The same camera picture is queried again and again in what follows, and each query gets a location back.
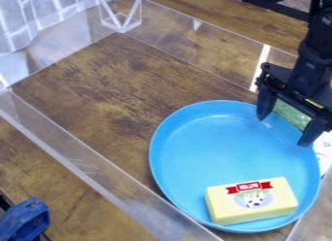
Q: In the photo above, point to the blue round plate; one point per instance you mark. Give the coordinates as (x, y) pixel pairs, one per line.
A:
(212, 143)

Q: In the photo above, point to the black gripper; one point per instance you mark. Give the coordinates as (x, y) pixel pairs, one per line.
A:
(303, 87)

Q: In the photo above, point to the yellow butter box toy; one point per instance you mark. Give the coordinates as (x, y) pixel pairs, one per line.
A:
(251, 201)

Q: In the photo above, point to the green bitter gourd toy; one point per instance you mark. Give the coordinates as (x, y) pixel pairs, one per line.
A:
(291, 114)

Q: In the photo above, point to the clear acrylic enclosure wall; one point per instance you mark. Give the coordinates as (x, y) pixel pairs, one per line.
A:
(87, 91)

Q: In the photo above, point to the blue clamp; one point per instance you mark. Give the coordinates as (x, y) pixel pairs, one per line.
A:
(24, 221)

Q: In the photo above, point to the white oval toy object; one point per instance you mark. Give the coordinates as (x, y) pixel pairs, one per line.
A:
(323, 151)

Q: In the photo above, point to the grey checked cloth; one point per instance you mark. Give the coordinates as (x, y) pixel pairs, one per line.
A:
(24, 17)

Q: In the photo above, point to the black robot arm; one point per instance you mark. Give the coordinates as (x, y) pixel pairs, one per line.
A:
(319, 25)

